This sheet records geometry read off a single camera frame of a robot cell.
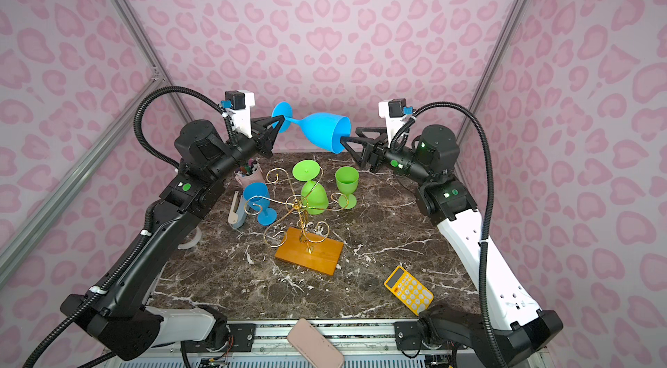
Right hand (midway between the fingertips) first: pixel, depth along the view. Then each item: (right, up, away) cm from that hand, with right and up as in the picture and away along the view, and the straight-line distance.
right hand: (350, 140), depth 57 cm
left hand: (-15, +6, +2) cm, 16 cm away
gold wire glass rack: (-11, -29, +38) cm, 49 cm away
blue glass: (-23, -13, +8) cm, 28 cm away
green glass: (-9, -13, +12) cm, 20 cm away
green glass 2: (0, -9, +37) cm, 39 cm away
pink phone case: (-9, -56, +16) cm, 59 cm away
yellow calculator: (+19, -43, +23) cm, 52 cm away
